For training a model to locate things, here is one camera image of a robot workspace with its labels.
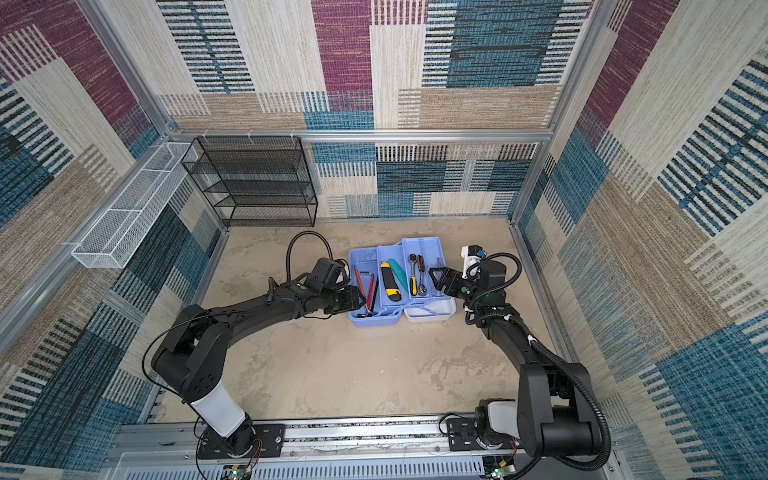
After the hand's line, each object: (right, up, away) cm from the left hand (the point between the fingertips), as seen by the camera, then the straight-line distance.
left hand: (363, 298), depth 90 cm
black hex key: (+2, -3, +7) cm, 8 cm away
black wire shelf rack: (-41, +39, +20) cm, 60 cm away
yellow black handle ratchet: (+15, +4, -3) cm, 16 cm away
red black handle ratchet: (+17, +3, -4) cm, 18 cm away
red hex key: (-1, +4, +9) cm, 10 cm away
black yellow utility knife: (+9, +2, +2) cm, 9 cm away
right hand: (+21, +7, -3) cm, 22 cm away
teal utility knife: (+11, +7, +5) cm, 14 cm away
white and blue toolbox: (+10, +4, +2) cm, 11 cm away
